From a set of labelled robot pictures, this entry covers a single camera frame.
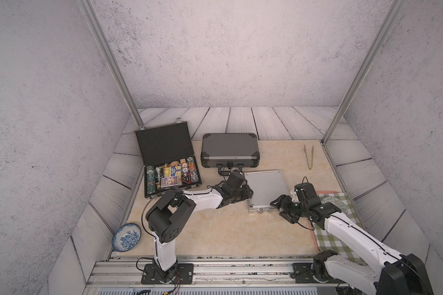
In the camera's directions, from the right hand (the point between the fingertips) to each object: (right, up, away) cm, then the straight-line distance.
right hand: (275, 207), depth 82 cm
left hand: (-7, +4, +8) cm, 11 cm away
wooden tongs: (+27, +15, +26) cm, 41 cm away
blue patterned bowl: (-65, -14, +1) cm, 67 cm away
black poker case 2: (-19, +26, +22) cm, 39 cm away
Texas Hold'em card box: (-51, +14, +20) cm, 56 cm away
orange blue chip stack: (-39, +13, +20) cm, 46 cm away
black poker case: (-56, +21, +29) cm, 67 cm away
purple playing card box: (-51, +9, +16) cm, 55 cm away
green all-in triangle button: (-43, +10, +19) cm, 48 cm away
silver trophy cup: (-59, +13, +21) cm, 64 cm away
